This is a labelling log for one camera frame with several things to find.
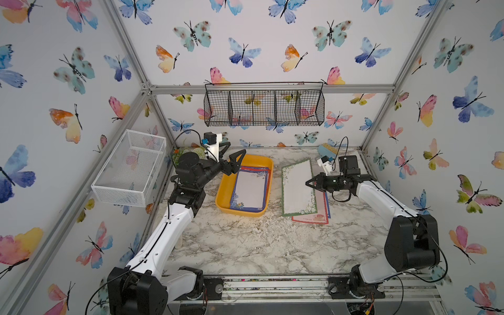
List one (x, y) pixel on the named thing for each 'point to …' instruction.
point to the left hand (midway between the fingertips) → (238, 146)
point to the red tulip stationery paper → (321, 216)
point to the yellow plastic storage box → (225, 191)
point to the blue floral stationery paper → (328, 205)
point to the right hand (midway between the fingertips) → (309, 181)
